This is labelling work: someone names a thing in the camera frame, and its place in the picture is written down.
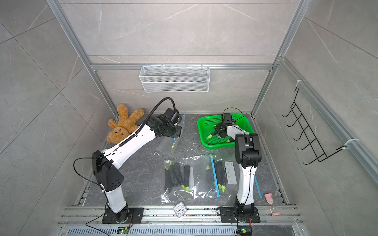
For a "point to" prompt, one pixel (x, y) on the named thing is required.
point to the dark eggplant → (221, 176)
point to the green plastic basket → (206, 124)
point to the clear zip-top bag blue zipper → (232, 178)
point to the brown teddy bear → (125, 126)
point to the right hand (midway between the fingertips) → (218, 128)
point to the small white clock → (180, 209)
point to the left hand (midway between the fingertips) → (179, 130)
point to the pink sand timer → (273, 210)
